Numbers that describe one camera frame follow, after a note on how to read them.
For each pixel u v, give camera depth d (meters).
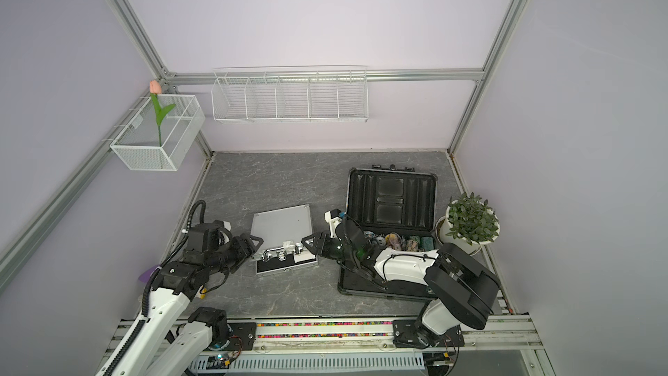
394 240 0.86
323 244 0.72
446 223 0.81
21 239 0.52
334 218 0.78
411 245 0.86
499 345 0.72
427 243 0.86
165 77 0.92
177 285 0.52
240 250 0.68
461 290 0.44
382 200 0.96
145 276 0.85
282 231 0.83
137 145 0.72
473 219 0.78
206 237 0.59
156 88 0.85
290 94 0.99
